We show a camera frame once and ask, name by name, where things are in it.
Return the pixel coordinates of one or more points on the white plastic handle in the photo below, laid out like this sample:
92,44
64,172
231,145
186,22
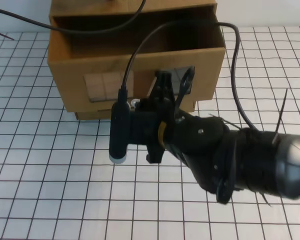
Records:
134,102

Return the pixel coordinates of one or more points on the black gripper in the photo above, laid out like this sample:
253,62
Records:
153,117

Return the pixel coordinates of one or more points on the brown cardboard shoebox drawer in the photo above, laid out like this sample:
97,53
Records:
88,69

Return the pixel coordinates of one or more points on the white grid tablecloth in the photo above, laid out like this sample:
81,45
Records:
57,182

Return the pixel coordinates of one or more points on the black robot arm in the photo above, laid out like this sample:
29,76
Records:
221,160

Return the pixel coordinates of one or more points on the lower brown cardboard shoebox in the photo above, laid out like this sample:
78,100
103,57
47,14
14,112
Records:
187,105

